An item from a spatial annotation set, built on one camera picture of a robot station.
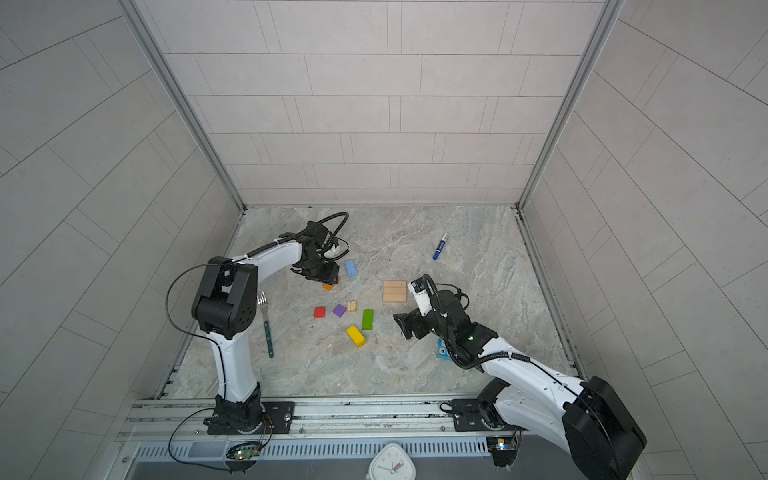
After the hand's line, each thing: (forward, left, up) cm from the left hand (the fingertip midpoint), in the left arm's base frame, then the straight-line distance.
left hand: (339, 272), depth 97 cm
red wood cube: (-13, +4, -1) cm, 14 cm away
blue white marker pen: (+11, -34, 0) cm, 36 cm away
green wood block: (-15, -10, -1) cm, 19 cm away
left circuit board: (-47, +14, +4) cm, 50 cm away
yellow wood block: (-21, -8, +2) cm, 23 cm away
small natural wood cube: (-12, -6, +1) cm, 13 cm away
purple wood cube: (-13, -2, 0) cm, 13 cm away
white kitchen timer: (-49, -18, +3) cm, 53 cm away
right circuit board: (-47, -44, 0) cm, 64 cm away
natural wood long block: (-5, -18, 0) cm, 19 cm away
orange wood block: (-6, +3, +1) cm, 6 cm away
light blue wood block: (+1, -4, +1) cm, 4 cm away
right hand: (-17, -22, +8) cm, 28 cm away
